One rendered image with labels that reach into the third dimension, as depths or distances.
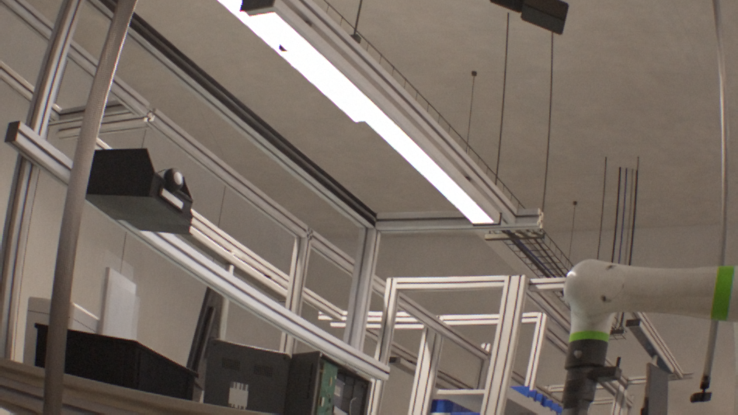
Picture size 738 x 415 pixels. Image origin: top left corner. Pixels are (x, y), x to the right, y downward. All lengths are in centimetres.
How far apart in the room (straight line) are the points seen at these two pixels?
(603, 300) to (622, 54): 437
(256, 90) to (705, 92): 294
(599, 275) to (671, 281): 17
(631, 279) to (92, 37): 553
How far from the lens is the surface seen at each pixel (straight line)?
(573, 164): 814
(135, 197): 233
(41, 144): 235
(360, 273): 367
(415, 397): 566
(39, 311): 236
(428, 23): 660
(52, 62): 245
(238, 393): 217
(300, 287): 468
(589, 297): 227
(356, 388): 229
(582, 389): 237
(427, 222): 362
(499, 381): 488
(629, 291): 226
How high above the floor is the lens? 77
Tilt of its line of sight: 20 degrees up
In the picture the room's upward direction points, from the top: 9 degrees clockwise
